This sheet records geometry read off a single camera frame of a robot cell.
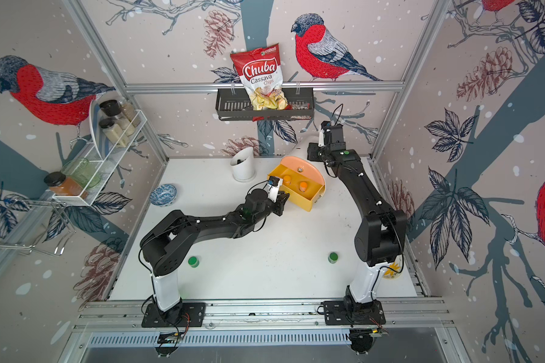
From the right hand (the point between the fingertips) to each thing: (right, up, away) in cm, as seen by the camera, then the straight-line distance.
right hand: (312, 148), depth 89 cm
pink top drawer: (-4, -8, -1) cm, 9 cm away
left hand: (-8, -17, -2) cm, 19 cm away
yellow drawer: (-4, -21, -5) cm, 21 cm away
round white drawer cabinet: (-4, -1, +2) cm, 5 cm away
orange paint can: (-10, -13, +6) cm, 17 cm away
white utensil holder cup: (-30, -7, +10) cm, 32 cm away
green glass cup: (-75, -10, -21) cm, 79 cm away
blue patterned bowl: (-68, -21, +14) cm, 72 cm away
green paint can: (+7, -43, -6) cm, 44 cm away
